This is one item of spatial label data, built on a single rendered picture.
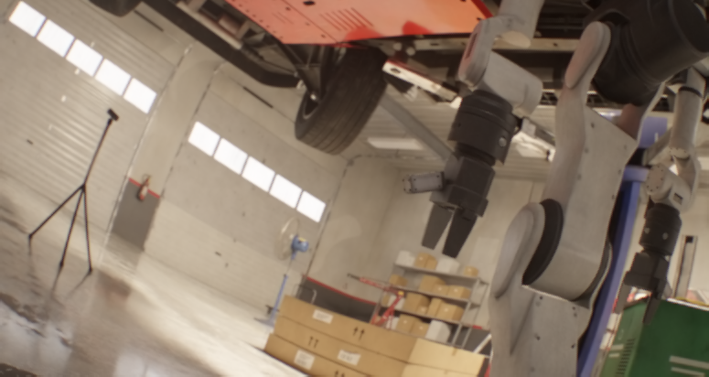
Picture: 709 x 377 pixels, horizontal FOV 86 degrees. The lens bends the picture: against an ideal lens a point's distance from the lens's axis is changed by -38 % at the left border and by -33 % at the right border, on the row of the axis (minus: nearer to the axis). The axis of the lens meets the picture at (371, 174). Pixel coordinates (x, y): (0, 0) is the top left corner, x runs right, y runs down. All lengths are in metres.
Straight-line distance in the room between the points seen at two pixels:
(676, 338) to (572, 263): 1.08
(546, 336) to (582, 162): 0.27
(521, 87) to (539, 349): 0.38
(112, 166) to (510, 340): 9.54
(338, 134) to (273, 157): 8.99
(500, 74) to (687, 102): 0.46
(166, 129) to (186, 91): 0.87
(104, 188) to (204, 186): 2.54
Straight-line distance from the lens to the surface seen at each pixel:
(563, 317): 0.82
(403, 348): 2.78
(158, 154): 10.35
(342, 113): 2.87
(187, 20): 3.61
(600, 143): 0.86
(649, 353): 1.77
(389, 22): 2.36
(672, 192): 0.97
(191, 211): 10.85
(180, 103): 10.56
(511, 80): 0.77
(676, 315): 1.83
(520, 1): 0.82
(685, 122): 1.03
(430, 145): 11.49
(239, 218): 11.48
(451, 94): 2.48
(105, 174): 10.00
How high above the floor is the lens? 0.40
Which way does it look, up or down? 16 degrees up
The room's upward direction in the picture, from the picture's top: 21 degrees clockwise
